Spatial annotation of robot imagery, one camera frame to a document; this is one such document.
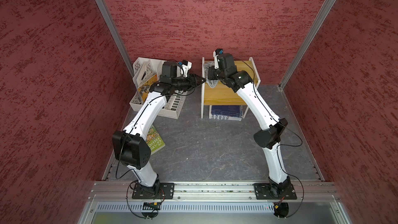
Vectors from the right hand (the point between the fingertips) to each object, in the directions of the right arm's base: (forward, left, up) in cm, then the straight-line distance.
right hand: (209, 72), depth 82 cm
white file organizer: (+13, +41, -6) cm, 43 cm away
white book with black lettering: (-10, -11, -30) cm, 34 cm away
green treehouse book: (-26, +33, -29) cm, 51 cm away
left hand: (-9, +4, +1) cm, 10 cm away
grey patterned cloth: (-10, -1, +2) cm, 10 cm away
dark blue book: (-7, -14, -27) cm, 31 cm away
